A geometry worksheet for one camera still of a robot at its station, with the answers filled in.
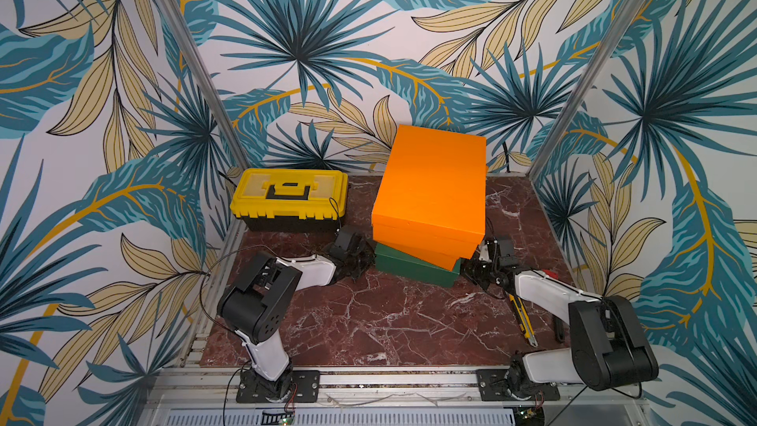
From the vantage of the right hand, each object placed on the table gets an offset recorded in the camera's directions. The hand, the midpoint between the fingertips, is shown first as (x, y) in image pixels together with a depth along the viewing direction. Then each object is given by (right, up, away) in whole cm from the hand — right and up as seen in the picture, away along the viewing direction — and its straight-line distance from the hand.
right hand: (456, 266), depth 92 cm
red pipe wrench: (+30, -2, +1) cm, 30 cm away
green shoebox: (-16, +2, -7) cm, 17 cm away
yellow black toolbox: (-51, +21, -2) cm, 55 cm away
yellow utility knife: (+17, -13, -8) cm, 23 cm away
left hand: (-23, +2, +2) cm, 24 cm away
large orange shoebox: (-10, +9, -24) cm, 27 cm away
